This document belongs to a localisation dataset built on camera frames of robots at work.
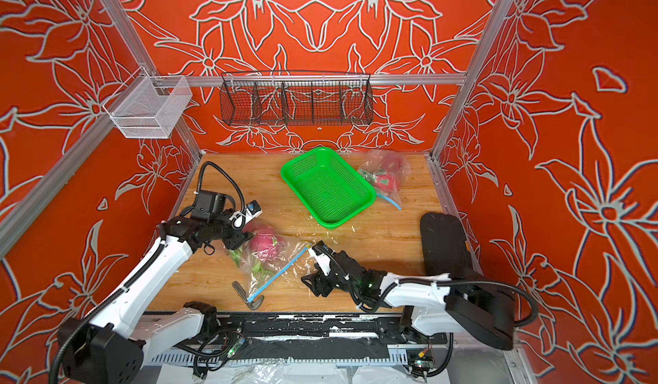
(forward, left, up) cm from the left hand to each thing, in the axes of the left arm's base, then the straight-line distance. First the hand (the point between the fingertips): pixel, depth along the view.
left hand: (244, 222), depth 81 cm
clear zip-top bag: (-14, -6, -7) cm, 17 cm away
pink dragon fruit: (-1, -6, -4) cm, 8 cm away
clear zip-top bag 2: (+37, -52, -6) cm, 64 cm away
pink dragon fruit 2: (-7, -8, -5) cm, 11 cm away
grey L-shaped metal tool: (-21, -5, -13) cm, 25 cm away
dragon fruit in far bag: (+26, -46, -5) cm, 53 cm away
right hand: (-11, -21, -8) cm, 25 cm away
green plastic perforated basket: (+27, -26, -13) cm, 40 cm away
